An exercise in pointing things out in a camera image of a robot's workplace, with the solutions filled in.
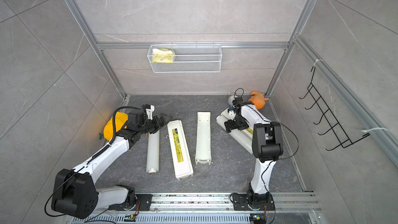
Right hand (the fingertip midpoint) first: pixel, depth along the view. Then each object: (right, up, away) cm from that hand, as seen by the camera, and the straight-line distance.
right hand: (235, 129), depth 95 cm
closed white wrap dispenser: (-31, -14, -17) cm, 38 cm away
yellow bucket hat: (-78, +6, +9) cm, 78 cm away
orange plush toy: (+20, +20, +15) cm, 32 cm away
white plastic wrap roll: (-49, -12, -10) cm, 51 cm away
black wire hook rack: (+35, +3, -34) cm, 49 cm away
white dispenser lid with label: (+8, -1, +1) cm, 8 cm away
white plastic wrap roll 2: (0, -4, -2) cm, 5 cm away
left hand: (-39, +8, -13) cm, 42 cm away
